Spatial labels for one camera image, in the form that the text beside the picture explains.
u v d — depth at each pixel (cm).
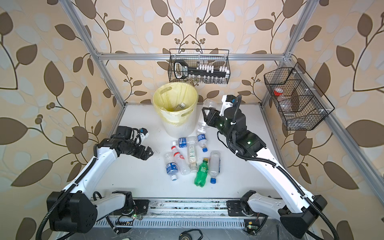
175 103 105
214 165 88
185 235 66
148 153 75
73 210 40
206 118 59
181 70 84
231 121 45
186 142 94
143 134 75
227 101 57
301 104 73
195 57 89
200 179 80
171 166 83
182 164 85
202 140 96
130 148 68
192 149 90
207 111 63
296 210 38
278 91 80
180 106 104
